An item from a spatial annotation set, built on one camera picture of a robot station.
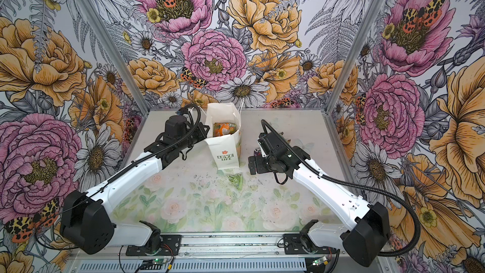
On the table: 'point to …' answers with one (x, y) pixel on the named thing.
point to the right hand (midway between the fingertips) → (261, 170)
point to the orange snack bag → (223, 128)
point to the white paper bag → (226, 148)
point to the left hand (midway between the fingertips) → (210, 132)
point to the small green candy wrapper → (237, 179)
